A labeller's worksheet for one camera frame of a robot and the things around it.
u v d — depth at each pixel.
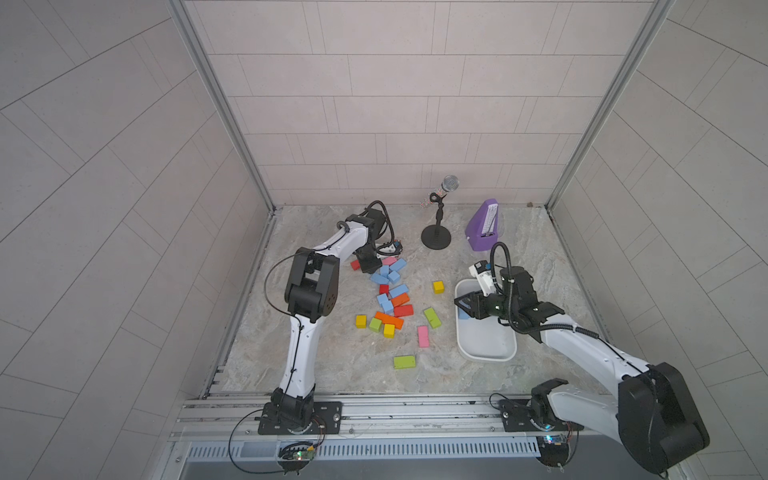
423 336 0.85
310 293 0.57
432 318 0.87
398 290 0.93
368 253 0.86
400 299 0.91
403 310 0.89
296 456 0.65
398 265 0.98
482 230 0.99
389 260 0.99
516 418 0.71
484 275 0.75
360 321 0.85
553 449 0.68
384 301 0.89
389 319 0.88
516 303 0.64
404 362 0.79
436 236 1.06
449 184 0.85
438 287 0.92
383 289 0.93
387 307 0.87
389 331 0.83
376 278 0.94
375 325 0.85
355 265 0.97
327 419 0.71
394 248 0.91
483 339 0.80
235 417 0.72
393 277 0.95
